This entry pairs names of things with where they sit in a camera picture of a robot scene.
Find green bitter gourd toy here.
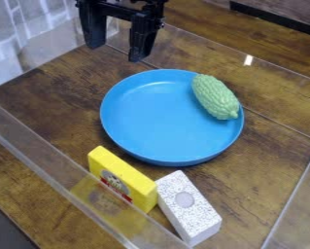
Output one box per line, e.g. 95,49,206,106
192,74,239,120

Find blue round plastic tray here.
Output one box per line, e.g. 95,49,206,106
100,69,243,166

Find clear acrylic front wall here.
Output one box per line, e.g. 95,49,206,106
0,106,191,249

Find yellow butter block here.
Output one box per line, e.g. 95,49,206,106
87,146,156,213

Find white speckled stone block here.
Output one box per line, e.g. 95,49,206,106
155,170,222,246

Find dark baseboard strip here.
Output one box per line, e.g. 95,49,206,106
230,0,310,35

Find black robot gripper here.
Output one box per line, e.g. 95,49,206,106
75,0,168,62

